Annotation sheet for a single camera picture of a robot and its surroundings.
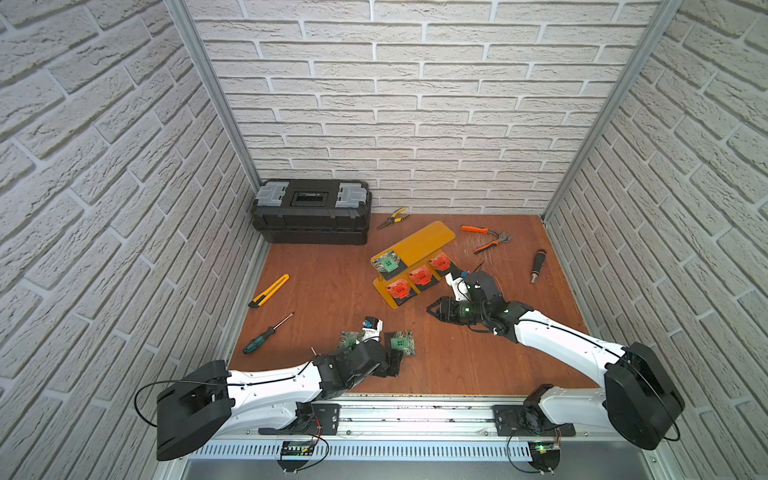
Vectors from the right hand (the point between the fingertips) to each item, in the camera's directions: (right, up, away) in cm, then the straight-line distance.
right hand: (435, 310), depth 83 cm
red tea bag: (+5, +12, +21) cm, 25 cm away
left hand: (-11, -11, -1) cm, 16 cm away
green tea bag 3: (-26, -10, +4) cm, 28 cm away
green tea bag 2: (-9, -10, +5) cm, 14 cm away
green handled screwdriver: (-51, -9, +4) cm, 52 cm away
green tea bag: (-14, +13, +5) cm, 20 cm away
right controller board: (+25, -32, -13) cm, 43 cm away
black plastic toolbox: (-39, +30, +15) cm, 51 cm away
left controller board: (-36, -32, -10) cm, 50 cm away
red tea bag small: (-2, +8, +17) cm, 19 cm away
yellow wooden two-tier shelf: (-5, +13, +6) cm, 15 cm away
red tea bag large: (-10, +4, +14) cm, 18 cm away
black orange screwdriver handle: (+40, +12, +20) cm, 46 cm away
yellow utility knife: (-56, 0, +11) cm, 57 cm away
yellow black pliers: (-12, +29, +35) cm, 47 cm away
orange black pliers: (+30, +22, +30) cm, 48 cm away
